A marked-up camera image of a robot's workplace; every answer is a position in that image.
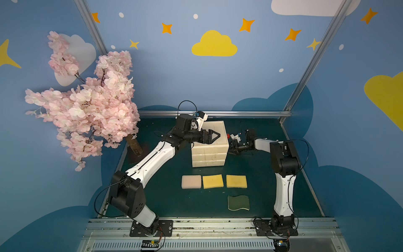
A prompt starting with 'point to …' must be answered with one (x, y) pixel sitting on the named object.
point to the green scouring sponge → (238, 202)
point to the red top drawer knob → (228, 136)
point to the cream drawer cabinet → (214, 154)
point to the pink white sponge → (191, 181)
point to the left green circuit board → (150, 243)
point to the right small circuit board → (281, 245)
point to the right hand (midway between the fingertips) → (226, 149)
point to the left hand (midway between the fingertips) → (214, 131)
